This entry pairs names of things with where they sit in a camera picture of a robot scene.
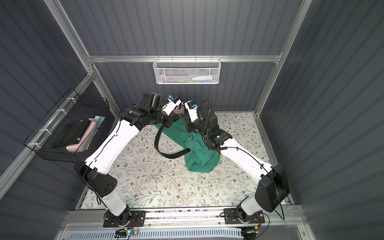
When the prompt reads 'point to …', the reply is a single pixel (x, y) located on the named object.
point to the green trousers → (202, 158)
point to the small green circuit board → (123, 233)
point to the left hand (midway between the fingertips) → (179, 117)
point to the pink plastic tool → (75, 148)
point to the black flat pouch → (71, 135)
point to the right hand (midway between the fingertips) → (183, 115)
